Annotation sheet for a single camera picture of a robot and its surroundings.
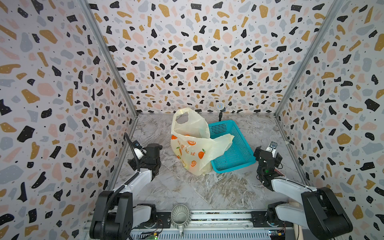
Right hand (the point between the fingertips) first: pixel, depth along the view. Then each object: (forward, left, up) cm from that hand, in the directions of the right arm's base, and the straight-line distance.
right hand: (267, 147), depth 87 cm
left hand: (-5, +74, +1) cm, 74 cm away
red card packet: (-13, -1, -2) cm, 13 cm away
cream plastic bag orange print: (-1, +44, +4) cm, 44 cm away
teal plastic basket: (+2, +14, -13) cm, 19 cm away
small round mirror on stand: (+22, +27, +11) cm, 36 cm away
